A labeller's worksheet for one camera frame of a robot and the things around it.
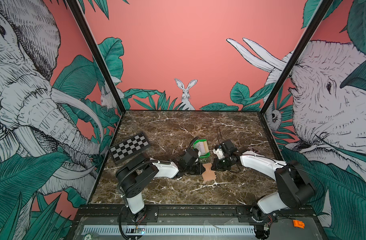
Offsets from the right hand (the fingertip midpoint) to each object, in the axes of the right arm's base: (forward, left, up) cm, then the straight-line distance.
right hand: (211, 167), depth 86 cm
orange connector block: (-27, -40, -2) cm, 48 cm away
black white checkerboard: (+14, +52, 0) cm, 54 cm away
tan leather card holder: (-3, +1, -4) cm, 5 cm away
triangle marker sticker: (+14, -31, -5) cm, 35 cm away
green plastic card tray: (+8, +3, -2) cm, 9 cm away
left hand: (-1, +2, -1) cm, 2 cm away
